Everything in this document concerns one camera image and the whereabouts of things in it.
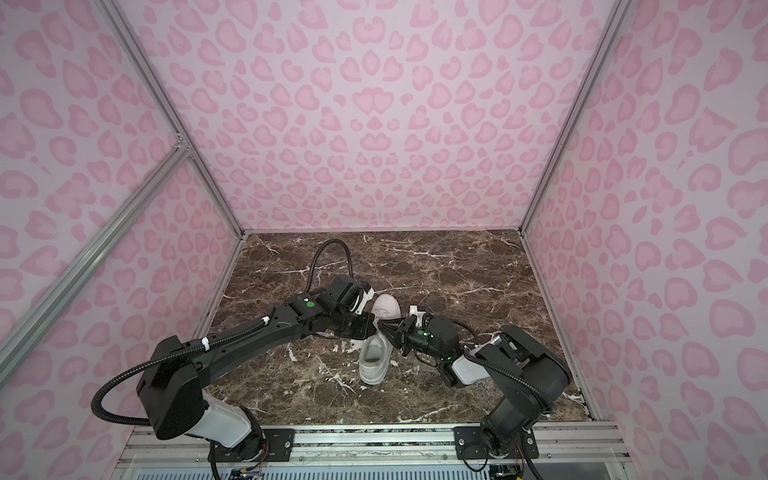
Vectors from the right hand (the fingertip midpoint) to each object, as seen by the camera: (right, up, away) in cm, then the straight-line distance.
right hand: (379, 325), depth 78 cm
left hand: (0, -1, +1) cm, 1 cm away
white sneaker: (-1, -9, +6) cm, 11 cm away
